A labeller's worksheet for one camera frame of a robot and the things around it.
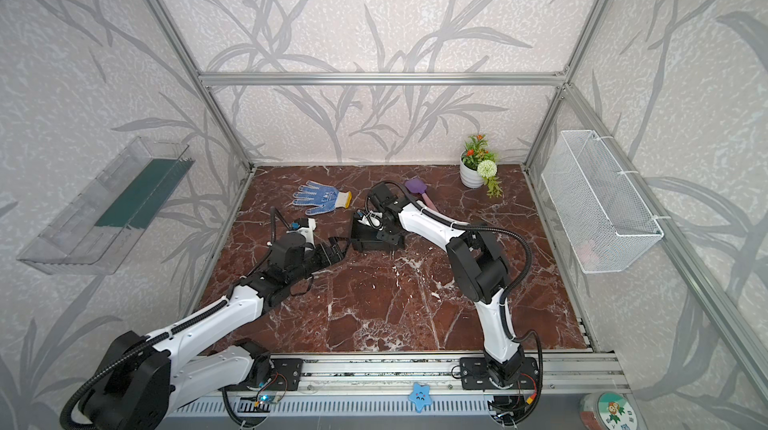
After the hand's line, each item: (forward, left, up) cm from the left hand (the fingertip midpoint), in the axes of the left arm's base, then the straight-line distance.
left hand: (345, 237), depth 84 cm
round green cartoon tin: (-39, -60, -3) cm, 72 cm away
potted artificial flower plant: (+29, -42, 0) cm, 51 cm away
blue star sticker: (-36, -21, -11) cm, 43 cm away
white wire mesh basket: (-7, -59, +21) cm, 63 cm away
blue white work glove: (+24, +13, -15) cm, 31 cm away
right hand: (+11, -13, -8) cm, 18 cm away
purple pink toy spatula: (+29, -22, -13) cm, 39 cm away
